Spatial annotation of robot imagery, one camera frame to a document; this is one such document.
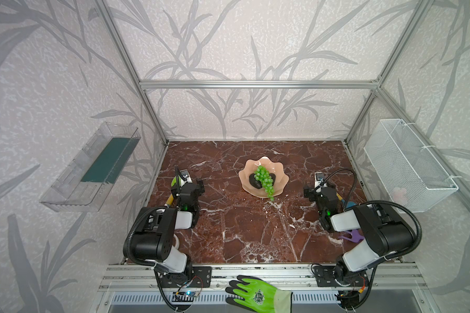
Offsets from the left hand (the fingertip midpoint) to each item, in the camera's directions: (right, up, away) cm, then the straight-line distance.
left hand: (189, 174), depth 93 cm
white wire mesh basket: (+82, +7, -25) cm, 86 cm away
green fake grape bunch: (+35, -1, +1) cm, 35 cm away
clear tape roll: (-1, -29, -12) cm, 31 cm away
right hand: (+63, -1, +2) cm, 63 cm away
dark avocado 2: (+32, -4, +3) cm, 32 cm away
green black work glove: (+32, -42, -24) cm, 57 cm away
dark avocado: (+42, -3, +8) cm, 43 cm away
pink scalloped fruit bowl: (+30, +3, +12) cm, 32 cm away
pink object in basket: (+86, -7, -20) cm, 88 cm away
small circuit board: (+4, -44, -20) cm, 49 cm away
